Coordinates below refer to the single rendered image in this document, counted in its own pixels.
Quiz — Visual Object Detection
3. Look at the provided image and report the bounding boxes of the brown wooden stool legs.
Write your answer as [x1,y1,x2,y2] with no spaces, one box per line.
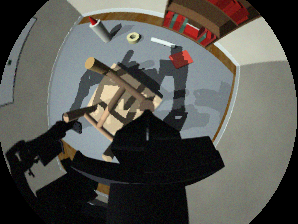
[63,57,155,162]

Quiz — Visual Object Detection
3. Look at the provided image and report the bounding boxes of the red flat block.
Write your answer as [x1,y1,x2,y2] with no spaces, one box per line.
[169,50,193,69]

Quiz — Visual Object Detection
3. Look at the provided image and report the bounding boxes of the tan wooden stool seat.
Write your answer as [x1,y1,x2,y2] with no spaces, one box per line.
[87,63,162,135]

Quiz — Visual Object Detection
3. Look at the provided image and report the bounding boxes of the beige roll of masking tape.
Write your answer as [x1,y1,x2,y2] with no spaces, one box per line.
[127,33,140,44]

